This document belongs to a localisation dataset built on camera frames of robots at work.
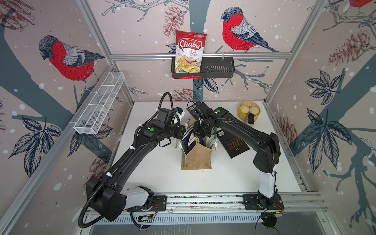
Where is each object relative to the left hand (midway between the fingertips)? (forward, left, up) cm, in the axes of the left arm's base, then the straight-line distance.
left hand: (188, 127), depth 76 cm
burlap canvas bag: (-11, -7, -14) cm, 19 cm away
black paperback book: (0, -29, -22) cm, 36 cm away
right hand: (0, -2, -8) cm, 8 cm away
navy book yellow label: (-8, 0, -9) cm, 12 cm away
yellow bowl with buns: (+31, -45, -19) cm, 58 cm away
